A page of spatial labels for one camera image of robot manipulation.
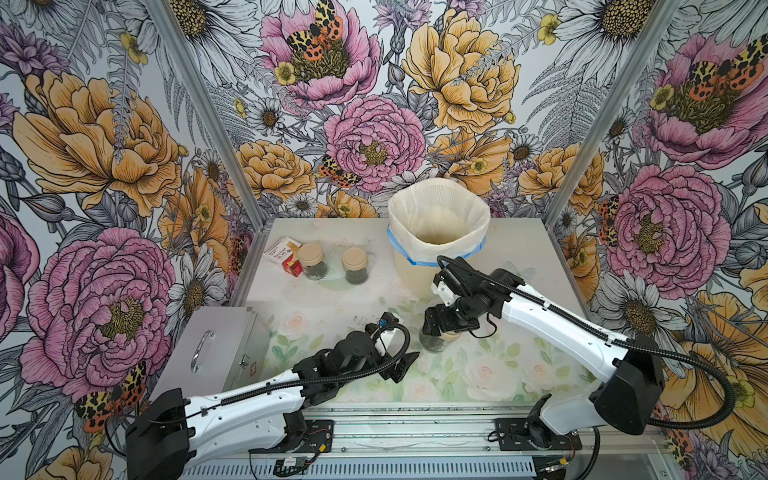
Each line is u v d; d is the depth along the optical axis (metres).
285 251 1.08
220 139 0.95
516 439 0.73
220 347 0.73
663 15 0.72
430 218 0.99
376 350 0.67
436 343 0.77
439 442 0.74
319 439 0.73
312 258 0.97
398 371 0.68
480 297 0.55
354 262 0.96
